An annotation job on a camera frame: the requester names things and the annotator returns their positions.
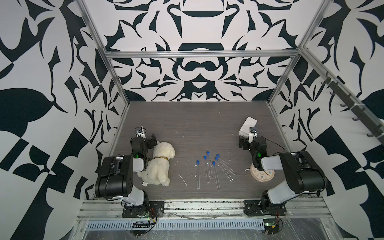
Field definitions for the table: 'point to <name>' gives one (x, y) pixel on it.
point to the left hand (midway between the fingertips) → (143, 133)
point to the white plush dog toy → (158, 169)
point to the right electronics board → (270, 226)
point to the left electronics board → (140, 225)
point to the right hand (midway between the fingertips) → (248, 134)
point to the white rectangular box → (244, 131)
